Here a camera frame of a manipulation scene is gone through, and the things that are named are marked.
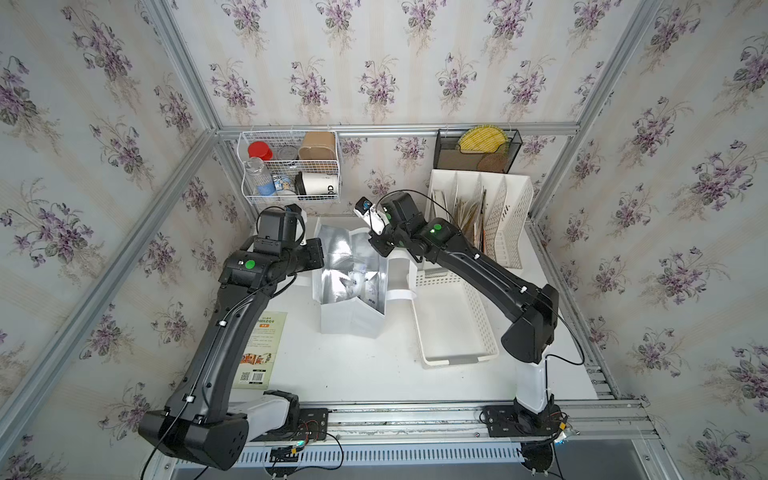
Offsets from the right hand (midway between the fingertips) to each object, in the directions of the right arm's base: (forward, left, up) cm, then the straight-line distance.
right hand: (374, 229), depth 80 cm
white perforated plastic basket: (-17, -23, -26) cm, 38 cm away
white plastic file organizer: (+26, -40, -16) cm, 51 cm away
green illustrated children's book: (-25, +33, -26) cm, 49 cm away
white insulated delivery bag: (-22, +7, -5) cm, 24 cm away
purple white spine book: (+10, -19, -3) cm, 22 cm away
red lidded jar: (+27, +37, +7) cm, 46 cm away
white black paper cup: (+21, +19, -1) cm, 28 cm away
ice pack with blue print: (-4, +7, -21) cm, 22 cm away
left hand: (-10, +11, +3) cm, 16 cm away
